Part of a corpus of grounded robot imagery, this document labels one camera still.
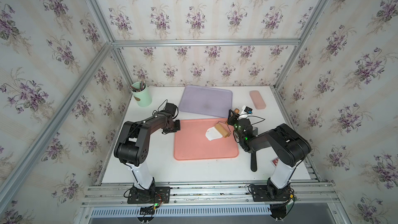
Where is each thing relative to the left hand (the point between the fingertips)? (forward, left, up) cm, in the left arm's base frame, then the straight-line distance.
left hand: (178, 129), depth 97 cm
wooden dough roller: (-1, -28, +4) cm, 29 cm away
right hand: (+6, -33, +11) cm, 35 cm away
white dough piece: (-3, -22, 0) cm, 22 cm away
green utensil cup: (+19, +24, +13) cm, 33 cm away
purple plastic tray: (+23, -20, +2) cm, 31 cm away
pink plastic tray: (-9, -8, +1) cm, 12 cm away
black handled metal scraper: (-23, -43, +1) cm, 49 cm away
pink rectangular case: (+23, -56, +3) cm, 61 cm away
